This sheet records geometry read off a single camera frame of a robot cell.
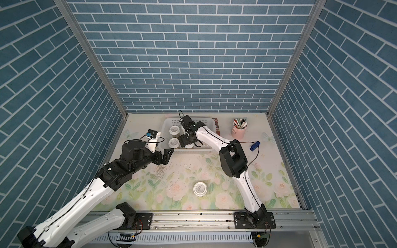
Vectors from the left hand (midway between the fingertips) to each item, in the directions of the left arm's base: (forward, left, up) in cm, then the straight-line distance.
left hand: (170, 147), depth 72 cm
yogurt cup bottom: (-13, -14, -18) cm, 26 cm away
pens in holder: (+29, -41, -14) cm, 52 cm away
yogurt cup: (+25, +4, -18) cm, 31 cm away
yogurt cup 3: (+11, -8, -16) cm, 21 cm away
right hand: (+17, -6, -19) cm, 26 cm away
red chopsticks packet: (+30, -26, -21) cm, 45 cm away
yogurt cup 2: (+14, +2, -17) cm, 22 cm away
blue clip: (+15, -49, -22) cm, 55 cm away
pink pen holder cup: (+23, -39, -18) cm, 49 cm away
